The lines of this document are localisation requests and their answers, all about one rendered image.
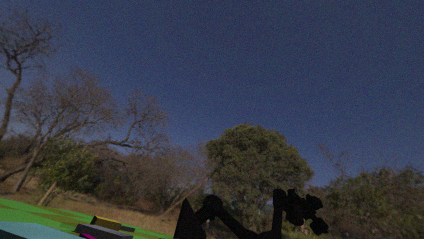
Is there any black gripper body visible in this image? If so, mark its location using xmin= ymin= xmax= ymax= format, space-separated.
xmin=302 ymin=198 xmax=329 ymax=236

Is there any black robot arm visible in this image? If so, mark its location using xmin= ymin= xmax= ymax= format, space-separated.
xmin=195 ymin=188 xmax=324 ymax=239

